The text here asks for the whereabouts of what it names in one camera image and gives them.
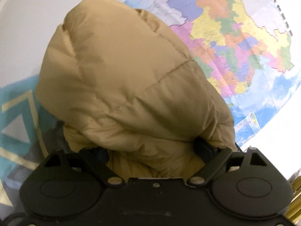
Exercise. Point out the teal grey patterned bedsheet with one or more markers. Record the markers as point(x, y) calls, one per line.
point(26, 138)

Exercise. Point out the tan puffer down jacket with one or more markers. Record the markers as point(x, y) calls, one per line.
point(119, 78)

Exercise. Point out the colourful wall map poster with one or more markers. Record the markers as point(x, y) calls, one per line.
point(246, 49)

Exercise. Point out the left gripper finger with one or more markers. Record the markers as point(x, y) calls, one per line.
point(214, 159)

